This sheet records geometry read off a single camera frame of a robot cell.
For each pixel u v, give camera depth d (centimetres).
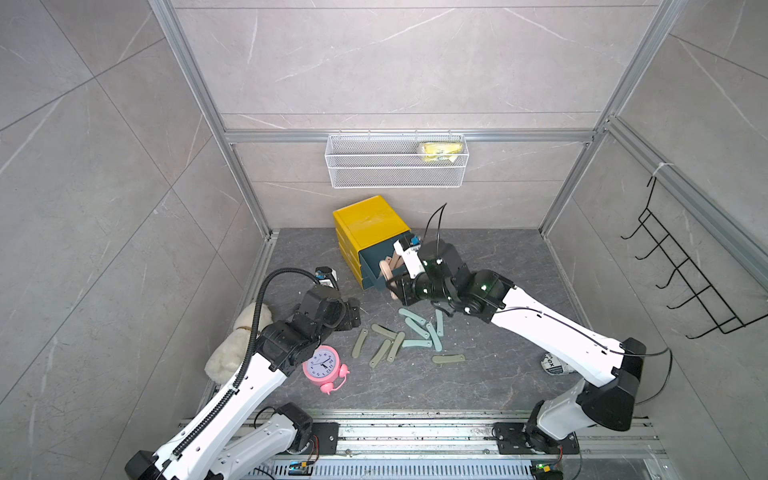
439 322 94
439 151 84
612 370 40
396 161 101
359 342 90
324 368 84
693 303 65
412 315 95
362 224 93
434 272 53
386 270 69
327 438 73
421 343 90
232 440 48
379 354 88
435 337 90
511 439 73
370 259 86
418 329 93
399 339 90
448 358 87
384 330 93
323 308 53
